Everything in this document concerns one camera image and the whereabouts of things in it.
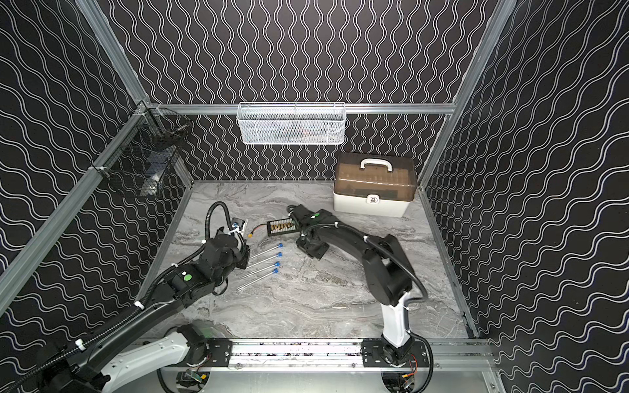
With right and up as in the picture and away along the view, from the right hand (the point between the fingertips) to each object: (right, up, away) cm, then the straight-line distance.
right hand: (306, 251), depth 90 cm
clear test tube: (-17, -1, +7) cm, 18 cm away
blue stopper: (-11, +1, +9) cm, 14 cm away
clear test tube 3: (-19, -11, -1) cm, 22 cm away
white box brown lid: (+25, +25, +2) cm, 36 cm away
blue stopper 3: (-11, -5, +3) cm, 12 cm away
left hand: (-19, +7, -13) cm, 25 cm away
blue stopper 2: (-11, -2, +5) cm, 12 cm away
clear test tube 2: (-18, -8, +1) cm, 20 cm away
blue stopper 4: (-11, -8, +2) cm, 14 cm away
